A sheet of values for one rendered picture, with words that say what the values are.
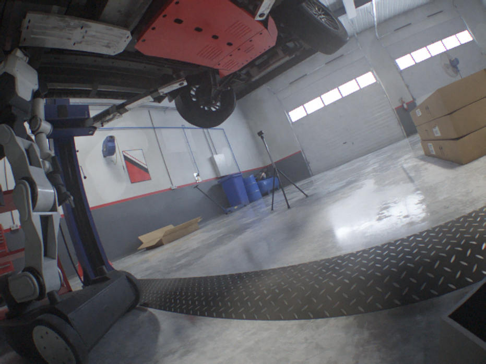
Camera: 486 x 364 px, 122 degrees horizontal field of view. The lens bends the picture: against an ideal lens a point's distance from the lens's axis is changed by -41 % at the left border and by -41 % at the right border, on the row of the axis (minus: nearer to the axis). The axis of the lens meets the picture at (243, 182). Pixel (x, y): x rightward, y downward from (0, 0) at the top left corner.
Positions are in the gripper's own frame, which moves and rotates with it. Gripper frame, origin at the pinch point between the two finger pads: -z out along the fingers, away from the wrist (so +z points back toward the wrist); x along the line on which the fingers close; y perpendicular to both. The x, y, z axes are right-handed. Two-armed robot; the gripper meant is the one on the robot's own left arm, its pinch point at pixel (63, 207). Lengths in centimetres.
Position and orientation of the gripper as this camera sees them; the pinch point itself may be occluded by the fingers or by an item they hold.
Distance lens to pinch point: 122.0
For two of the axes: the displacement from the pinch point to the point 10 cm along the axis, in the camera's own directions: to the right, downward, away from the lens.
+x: 8.3, -5.4, 1.3
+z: -5.4, -8.4, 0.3
